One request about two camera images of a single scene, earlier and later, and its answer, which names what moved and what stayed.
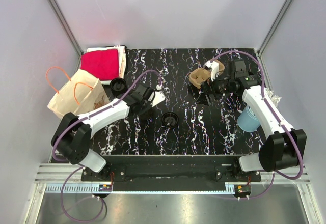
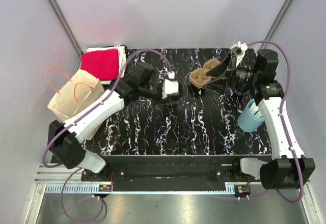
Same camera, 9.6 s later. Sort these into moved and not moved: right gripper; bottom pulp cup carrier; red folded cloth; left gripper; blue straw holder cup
Moved: left gripper; right gripper
Not moved: bottom pulp cup carrier; red folded cloth; blue straw holder cup
